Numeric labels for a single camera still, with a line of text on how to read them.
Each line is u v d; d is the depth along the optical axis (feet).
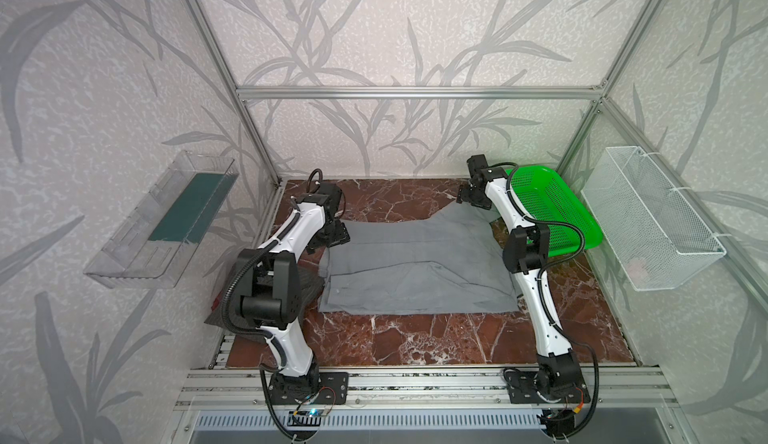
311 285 2.83
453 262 3.17
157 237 2.11
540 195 3.81
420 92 6.09
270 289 1.58
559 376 2.11
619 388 2.47
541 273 2.31
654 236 2.07
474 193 3.15
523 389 2.38
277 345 1.76
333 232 2.54
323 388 2.38
